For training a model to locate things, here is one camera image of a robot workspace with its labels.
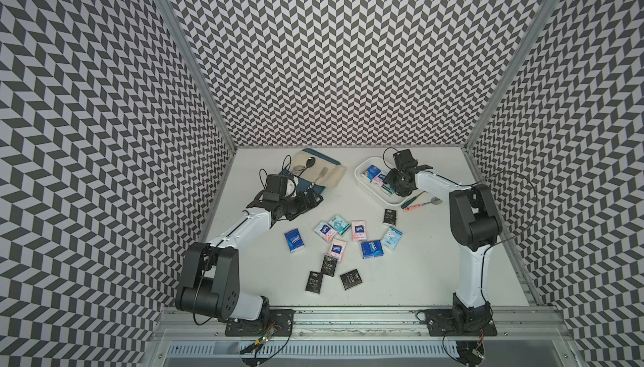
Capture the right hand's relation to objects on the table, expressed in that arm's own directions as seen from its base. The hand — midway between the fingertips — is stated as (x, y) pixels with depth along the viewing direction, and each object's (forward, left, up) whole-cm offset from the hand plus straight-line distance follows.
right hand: (390, 185), depth 102 cm
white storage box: (+1, +6, -2) cm, 7 cm away
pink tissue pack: (-21, +15, +1) cm, 25 cm away
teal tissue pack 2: (-18, +21, 0) cm, 28 cm away
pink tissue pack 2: (-27, +22, +1) cm, 35 cm away
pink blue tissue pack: (-21, +26, +1) cm, 33 cm away
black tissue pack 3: (-38, +30, 0) cm, 48 cm away
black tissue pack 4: (-37, +18, 0) cm, 41 cm away
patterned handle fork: (+7, +28, -1) cm, 29 cm away
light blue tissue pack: (-23, +3, -1) cm, 23 cm away
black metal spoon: (+13, +34, -1) cm, 37 cm away
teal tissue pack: (-2, +1, -1) cm, 2 cm away
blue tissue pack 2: (-27, +10, 0) cm, 29 cm away
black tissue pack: (-14, +2, -1) cm, 15 cm away
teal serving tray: (+2, +37, -2) cm, 37 cm away
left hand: (-14, +30, +8) cm, 34 cm away
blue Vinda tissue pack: (+7, +7, 0) cm, 10 cm away
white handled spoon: (+9, +40, 0) cm, 41 cm away
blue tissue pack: (-24, +37, +1) cm, 44 cm away
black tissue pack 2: (-33, +25, +1) cm, 41 cm away
